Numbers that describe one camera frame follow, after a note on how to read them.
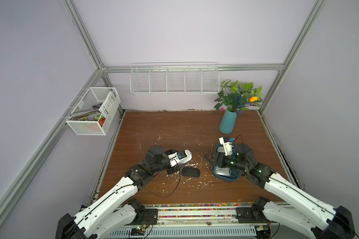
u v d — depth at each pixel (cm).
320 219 41
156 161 57
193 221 73
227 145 68
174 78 99
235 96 83
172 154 65
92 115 75
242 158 57
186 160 70
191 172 89
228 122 99
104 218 44
